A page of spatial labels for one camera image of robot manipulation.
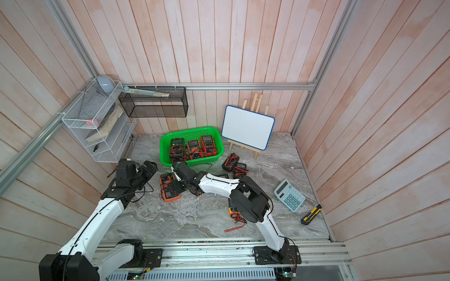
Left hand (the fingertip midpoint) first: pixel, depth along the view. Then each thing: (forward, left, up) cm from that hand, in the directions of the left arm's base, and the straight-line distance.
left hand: (153, 170), depth 83 cm
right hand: (-3, -9, -10) cm, 14 cm away
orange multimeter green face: (+1, -3, -11) cm, 12 cm away
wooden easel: (+32, -52, +14) cm, 62 cm away
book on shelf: (+16, +21, +17) cm, 31 cm away
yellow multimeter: (-17, -40, -13) cm, 46 cm away
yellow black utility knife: (-19, -75, -13) cm, 78 cm away
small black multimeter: (+15, -39, -13) cm, 44 cm away
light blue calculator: (-5, -69, -13) cm, 70 cm away
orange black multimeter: (+25, -16, -11) cm, 31 cm away
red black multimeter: (+25, -25, -10) cm, 37 cm away
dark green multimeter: (+18, -7, -7) cm, 21 cm away
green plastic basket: (+37, -12, -12) cm, 41 cm away
